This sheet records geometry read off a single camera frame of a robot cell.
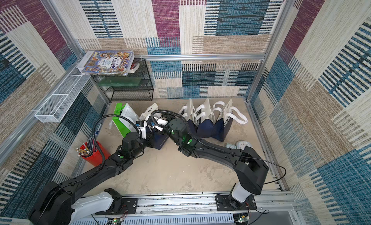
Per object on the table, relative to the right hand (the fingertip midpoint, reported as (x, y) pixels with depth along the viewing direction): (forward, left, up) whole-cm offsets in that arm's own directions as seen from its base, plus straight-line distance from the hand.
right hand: (161, 113), depth 75 cm
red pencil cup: (-15, +36, -11) cm, 41 cm away
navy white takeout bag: (-4, +4, -18) cm, 19 cm away
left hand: (-3, +5, -13) cm, 14 cm away
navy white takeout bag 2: (+2, -24, -8) cm, 25 cm away
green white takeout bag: (-2, +21, -7) cm, 22 cm away
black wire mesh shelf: (+41, +21, -21) cm, 51 cm away
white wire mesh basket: (0, +50, +6) cm, 50 cm away
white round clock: (-5, -47, -27) cm, 54 cm away
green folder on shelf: (+32, +32, -4) cm, 45 cm away
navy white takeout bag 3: (+1, -33, -12) cm, 35 cm away
